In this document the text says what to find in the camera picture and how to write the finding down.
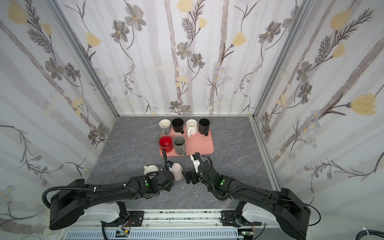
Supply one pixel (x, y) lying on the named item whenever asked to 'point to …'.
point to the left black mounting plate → (136, 218)
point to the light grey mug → (165, 125)
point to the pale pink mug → (177, 171)
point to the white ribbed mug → (191, 127)
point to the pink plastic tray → (196, 145)
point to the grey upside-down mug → (179, 145)
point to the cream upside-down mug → (150, 168)
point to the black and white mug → (177, 124)
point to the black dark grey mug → (204, 126)
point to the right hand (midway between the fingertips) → (185, 166)
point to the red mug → (166, 142)
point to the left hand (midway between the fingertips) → (170, 175)
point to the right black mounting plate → (228, 219)
